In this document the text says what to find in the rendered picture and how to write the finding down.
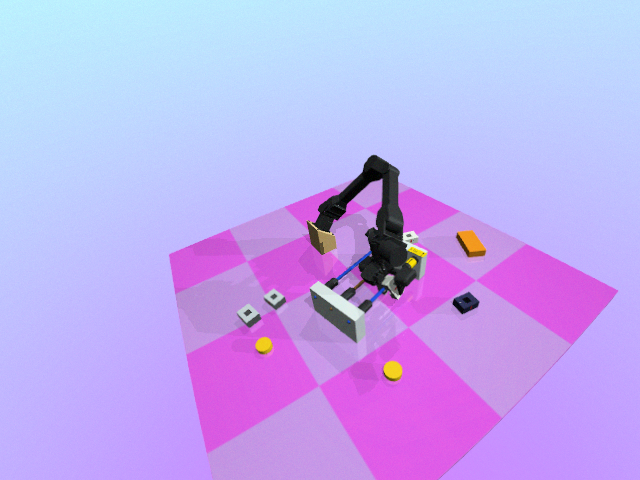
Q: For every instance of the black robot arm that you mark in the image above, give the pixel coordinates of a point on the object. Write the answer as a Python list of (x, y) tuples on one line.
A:
[(387, 241)]

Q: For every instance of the yellow short cylinder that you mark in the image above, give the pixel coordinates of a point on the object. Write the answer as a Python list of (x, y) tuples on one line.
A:
[(264, 345), (392, 371)]

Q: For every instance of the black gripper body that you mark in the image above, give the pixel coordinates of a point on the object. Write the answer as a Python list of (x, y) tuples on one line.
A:
[(402, 277)]

